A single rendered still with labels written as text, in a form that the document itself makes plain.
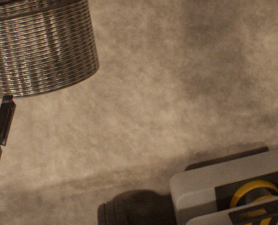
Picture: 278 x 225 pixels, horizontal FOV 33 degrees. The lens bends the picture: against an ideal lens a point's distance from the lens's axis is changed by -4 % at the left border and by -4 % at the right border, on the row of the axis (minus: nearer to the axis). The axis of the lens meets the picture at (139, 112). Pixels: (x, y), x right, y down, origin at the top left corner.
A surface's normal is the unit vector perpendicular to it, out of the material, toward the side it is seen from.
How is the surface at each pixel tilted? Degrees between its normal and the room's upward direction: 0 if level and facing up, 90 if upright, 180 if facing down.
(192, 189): 90
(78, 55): 45
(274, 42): 0
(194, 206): 0
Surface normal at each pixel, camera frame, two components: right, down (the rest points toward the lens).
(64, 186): 0.09, 0.33
